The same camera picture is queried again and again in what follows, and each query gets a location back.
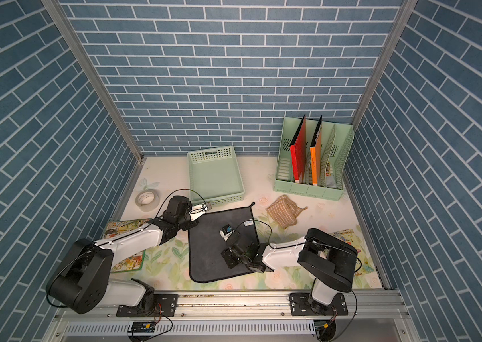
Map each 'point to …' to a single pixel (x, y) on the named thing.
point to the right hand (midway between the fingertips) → (224, 254)
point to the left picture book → (115, 228)
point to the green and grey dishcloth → (206, 244)
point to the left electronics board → (143, 327)
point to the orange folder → (315, 151)
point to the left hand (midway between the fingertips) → (196, 208)
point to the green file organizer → (336, 142)
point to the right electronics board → (325, 329)
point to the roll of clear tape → (147, 199)
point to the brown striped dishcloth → (285, 210)
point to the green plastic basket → (214, 177)
